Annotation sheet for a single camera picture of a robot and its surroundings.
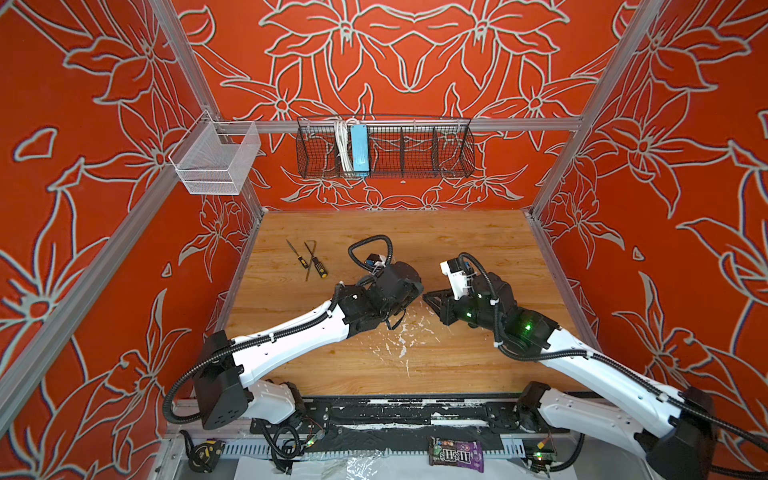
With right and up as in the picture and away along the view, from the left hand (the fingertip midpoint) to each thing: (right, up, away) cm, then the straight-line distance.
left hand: (425, 278), depth 72 cm
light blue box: (-17, +37, +17) cm, 44 cm away
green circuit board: (+27, -41, -4) cm, 50 cm away
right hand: (-1, -4, -1) cm, 5 cm away
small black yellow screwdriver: (-39, +2, +31) cm, 50 cm away
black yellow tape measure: (-51, -39, -7) cm, 65 cm away
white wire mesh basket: (-64, +36, +21) cm, 77 cm away
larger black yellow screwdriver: (-32, -1, +28) cm, 42 cm away
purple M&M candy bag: (+9, -40, -5) cm, 41 cm away
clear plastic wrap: (-18, -43, -5) cm, 47 cm away
